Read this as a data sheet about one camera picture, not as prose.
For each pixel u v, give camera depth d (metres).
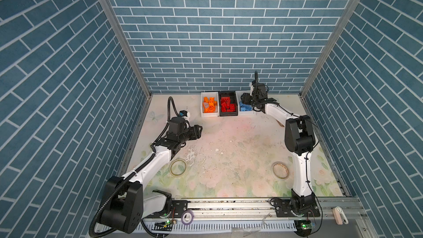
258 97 0.83
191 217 0.71
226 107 1.11
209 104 1.09
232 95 1.12
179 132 0.67
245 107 1.05
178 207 0.74
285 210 0.73
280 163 0.87
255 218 0.72
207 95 1.13
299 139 0.59
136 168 0.46
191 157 0.91
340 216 0.71
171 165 0.86
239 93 1.12
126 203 0.40
